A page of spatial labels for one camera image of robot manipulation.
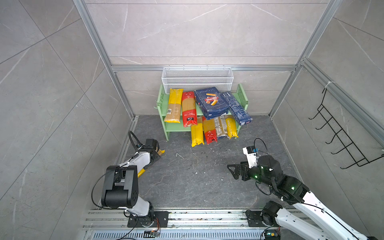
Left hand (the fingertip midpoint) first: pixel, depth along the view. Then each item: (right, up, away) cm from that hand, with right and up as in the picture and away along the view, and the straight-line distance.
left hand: (151, 156), depth 94 cm
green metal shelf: (+8, +33, -4) cm, 34 cm away
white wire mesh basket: (+25, +52, +8) cm, 58 cm away
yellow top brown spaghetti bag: (+16, +27, -12) cm, 34 cm away
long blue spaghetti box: (+53, +24, -16) cm, 60 cm away
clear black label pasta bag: (+45, +20, 0) cm, 49 cm away
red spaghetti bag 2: (+37, +16, -3) cm, 41 cm away
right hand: (+47, +1, -22) cm, 52 cm away
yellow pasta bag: (+29, +14, -4) cm, 33 cm away
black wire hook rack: (+94, +11, -31) cm, 100 cm away
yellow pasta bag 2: (+5, +2, +3) cm, 6 cm away
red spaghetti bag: (+25, +27, -14) cm, 39 cm away
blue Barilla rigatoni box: (+38, +32, -12) cm, 51 cm away
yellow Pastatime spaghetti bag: (+51, +19, -1) cm, 55 cm away
